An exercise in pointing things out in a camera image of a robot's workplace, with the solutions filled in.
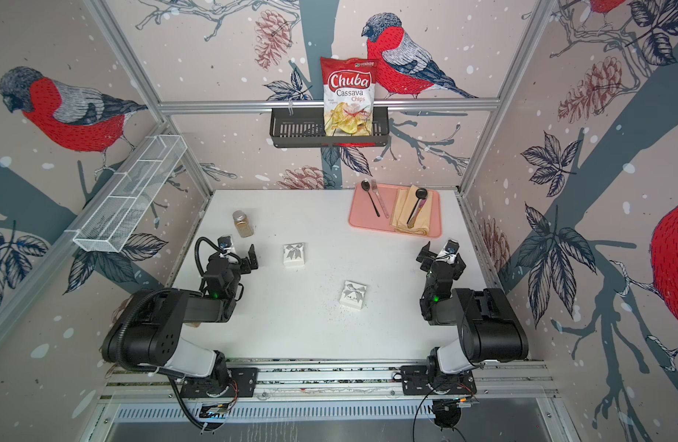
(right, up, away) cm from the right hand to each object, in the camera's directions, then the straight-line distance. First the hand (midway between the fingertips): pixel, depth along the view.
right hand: (441, 245), depth 90 cm
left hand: (-67, +1, +1) cm, 67 cm away
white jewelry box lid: (-30, -16, -3) cm, 34 cm away
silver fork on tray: (-19, +24, +32) cm, 44 cm away
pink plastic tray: (-26, +11, +25) cm, 37 cm away
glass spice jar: (-71, +6, +11) cm, 72 cm away
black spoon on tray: (-23, +23, +32) cm, 46 cm away
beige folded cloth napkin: (-6, +16, +27) cm, 32 cm away
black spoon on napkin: (+1, +19, +28) cm, 34 cm away
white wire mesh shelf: (-94, +10, -17) cm, 96 cm away
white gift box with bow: (-51, -4, +7) cm, 52 cm away
